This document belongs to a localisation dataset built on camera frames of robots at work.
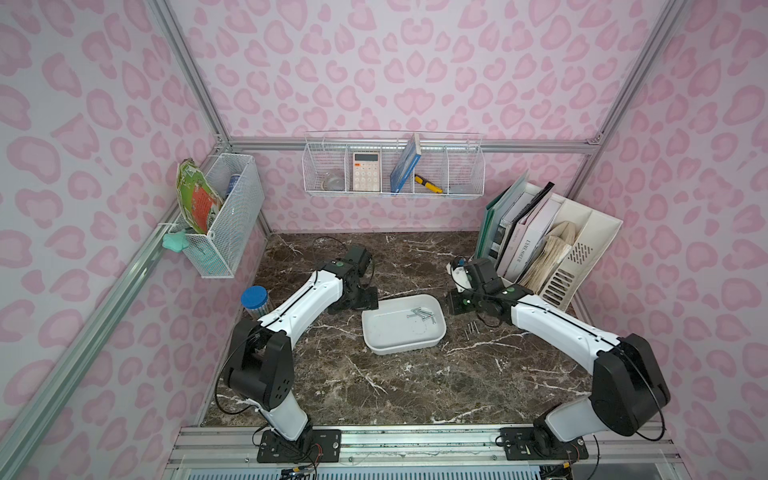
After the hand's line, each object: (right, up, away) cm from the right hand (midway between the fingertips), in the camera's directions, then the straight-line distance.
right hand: (443, 298), depth 87 cm
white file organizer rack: (+38, +15, +1) cm, 41 cm away
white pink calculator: (-23, +39, +8) cm, 46 cm away
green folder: (+13, +24, -3) cm, 27 cm away
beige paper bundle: (+33, +15, 0) cm, 36 cm away
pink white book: (+25, +17, +1) cm, 30 cm away
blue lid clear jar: (-50, +1, -11) cm, 51 cm away
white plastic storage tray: (-11, -9, +8) cm, 17 cm away
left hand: (-25, -1, +1) cm, 25 cm away
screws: (+10, -10, +6) cm, 16 cm away
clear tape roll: (-34, +35, +8) cm, 50 cm away
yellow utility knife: (-4, +36, +11) cm, 37 cm away
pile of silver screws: (-7, -6, +11) cm, 14 cm away
